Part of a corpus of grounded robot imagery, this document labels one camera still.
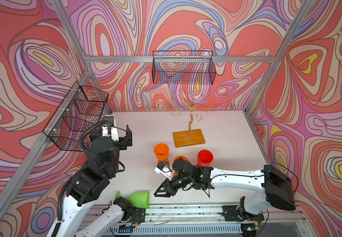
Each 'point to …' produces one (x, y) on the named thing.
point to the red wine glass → (205, 158)
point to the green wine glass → (140, 199)
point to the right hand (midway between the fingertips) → (158, 198)
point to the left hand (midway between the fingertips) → (116, 126)
